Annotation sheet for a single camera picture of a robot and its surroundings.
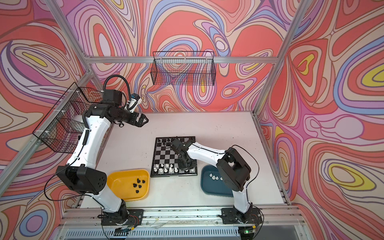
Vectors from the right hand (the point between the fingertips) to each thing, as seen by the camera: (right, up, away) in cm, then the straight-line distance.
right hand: (188, 171), depth 87 cm
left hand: (-25, +32, -8) cm, 41 cm away
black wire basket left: (-61, +26, -15) cm, 68 cm away
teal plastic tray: (+14, -6, -3) cm, 15 cm away
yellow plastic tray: (-32, -7, -4) cm, 33 cm away
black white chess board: (-14, +6, +6) cm, 17 cm away
